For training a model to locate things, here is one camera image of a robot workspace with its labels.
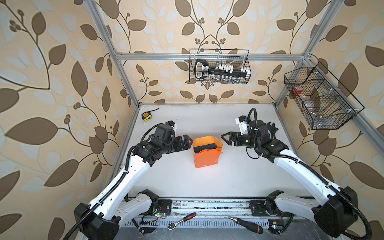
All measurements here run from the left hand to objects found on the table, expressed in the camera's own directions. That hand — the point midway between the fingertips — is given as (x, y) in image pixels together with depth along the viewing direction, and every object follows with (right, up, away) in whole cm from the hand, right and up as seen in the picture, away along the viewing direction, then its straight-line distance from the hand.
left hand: (184, 141), depth 73 cm
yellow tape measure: (-32, +13, +37) cm, 51 cm away
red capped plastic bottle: (+67, +29, +15) cm, 74 cm away
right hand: (+22, +2, +5) cm, 22 cm away
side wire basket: (+70, +19, 0) cm, 72 cm away
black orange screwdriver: (+31, -39, -4) cm, 50 cm away
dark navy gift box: (+13, -4, +9) cm, 17 cm away
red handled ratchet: (-5, -39, -4) cm, 40 cm away
